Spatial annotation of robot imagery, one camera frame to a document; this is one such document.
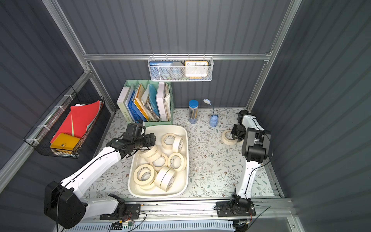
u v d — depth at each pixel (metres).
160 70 0.84
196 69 0.89
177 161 0.91
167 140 1.02
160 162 0.91
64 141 0.66
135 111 0.96
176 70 0.89
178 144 0.87
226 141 0.96
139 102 0.96
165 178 0.74
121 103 0.89
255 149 0.58
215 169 0.89
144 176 0.84
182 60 0.89
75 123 0.71
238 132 0.87
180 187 0.82
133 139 0.61
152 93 0.97
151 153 0.86
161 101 0.93
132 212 0.74
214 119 1.05
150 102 0.95
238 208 0.68
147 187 0.79
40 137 0.61
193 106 0.96
